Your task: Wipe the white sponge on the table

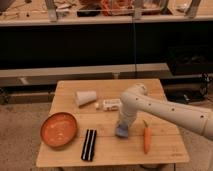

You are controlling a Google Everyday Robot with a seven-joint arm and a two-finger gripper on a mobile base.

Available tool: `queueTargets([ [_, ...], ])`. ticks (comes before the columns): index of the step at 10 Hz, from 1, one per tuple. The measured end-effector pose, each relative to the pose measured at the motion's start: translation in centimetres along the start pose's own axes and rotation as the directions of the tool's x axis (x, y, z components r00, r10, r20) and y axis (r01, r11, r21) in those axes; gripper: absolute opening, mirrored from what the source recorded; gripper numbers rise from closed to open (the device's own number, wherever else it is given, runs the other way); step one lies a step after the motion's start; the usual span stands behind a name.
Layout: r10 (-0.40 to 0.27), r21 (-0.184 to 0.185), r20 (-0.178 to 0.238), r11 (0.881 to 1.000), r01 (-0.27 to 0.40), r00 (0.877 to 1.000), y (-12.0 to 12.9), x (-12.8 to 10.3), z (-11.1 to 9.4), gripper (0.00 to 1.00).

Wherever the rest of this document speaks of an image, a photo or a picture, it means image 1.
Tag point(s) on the long wooden shelf bench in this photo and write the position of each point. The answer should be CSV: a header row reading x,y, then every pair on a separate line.
x,y
45,76

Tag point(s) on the black striped rectangular block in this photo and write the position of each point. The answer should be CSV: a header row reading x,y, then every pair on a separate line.
x,y
89,145

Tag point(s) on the white rectangular box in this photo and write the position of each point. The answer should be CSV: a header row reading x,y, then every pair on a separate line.
x,y
111,104

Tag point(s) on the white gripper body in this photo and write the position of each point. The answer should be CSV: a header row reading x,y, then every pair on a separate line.
x,y
125,121

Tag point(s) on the orange carrot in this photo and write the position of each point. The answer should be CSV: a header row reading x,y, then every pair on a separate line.
x,y
146,138

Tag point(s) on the white paper cup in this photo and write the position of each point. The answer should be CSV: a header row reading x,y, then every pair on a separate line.
x,y
85,97

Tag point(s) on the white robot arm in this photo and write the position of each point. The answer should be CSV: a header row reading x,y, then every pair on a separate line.
x,y
196,119

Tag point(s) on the orange bowl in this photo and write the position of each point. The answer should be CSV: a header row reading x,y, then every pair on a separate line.
x,y
58,129

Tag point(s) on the wooden table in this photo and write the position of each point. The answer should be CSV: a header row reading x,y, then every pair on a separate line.
x,y
167,145

